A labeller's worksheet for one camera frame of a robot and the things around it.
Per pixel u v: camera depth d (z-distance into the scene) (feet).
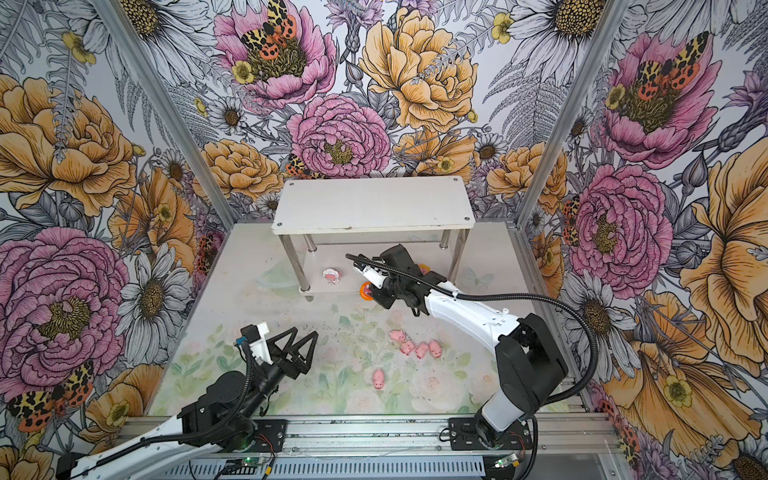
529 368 1.45
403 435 2.50
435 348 2.86
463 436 2.41
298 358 2.09
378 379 2.68
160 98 2.82
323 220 2.45
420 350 2.84
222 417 1.84
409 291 2.05
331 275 3.01
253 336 2.09
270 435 2.44
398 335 2.94
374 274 2.42
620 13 2.35
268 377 2.12
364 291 2.84
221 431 1.71
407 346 2.86
